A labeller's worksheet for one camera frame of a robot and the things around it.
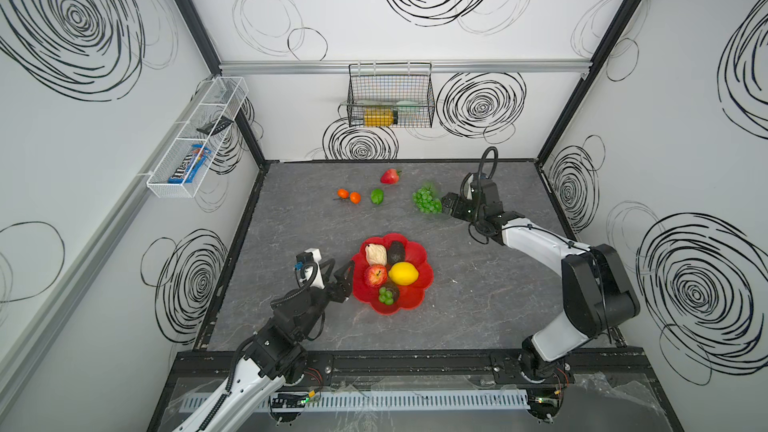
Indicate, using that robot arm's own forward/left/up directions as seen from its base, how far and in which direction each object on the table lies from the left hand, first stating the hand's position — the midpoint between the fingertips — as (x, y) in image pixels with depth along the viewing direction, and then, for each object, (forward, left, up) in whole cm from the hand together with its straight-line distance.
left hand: (346, 263), depth 76 cm
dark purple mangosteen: (-3, -13, -10) cm, 16 cm away
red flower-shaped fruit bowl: (-3, -17, -13) cm, 22 cm away
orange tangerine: (+33, +7, -13) cm, 36 cm away
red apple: (+1, -7, -9) cm, 11 cm away
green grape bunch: (+29, -22, -11) cm, 38 cm away
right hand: (+24, -31, -3) cm, 39 cm away
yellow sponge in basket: (+39, -6, +16) cm, 43 cm away
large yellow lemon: (+3, -15, -12) cm, 19 cm away
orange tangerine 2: (+32, +2, -14) cm, 34 cm away
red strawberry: (+41, -10, -13) cm, 44 cm away
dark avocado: (+9, -13, -10) cm, 18 cm away
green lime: (+31, -6, -12) cm, 34 cm away
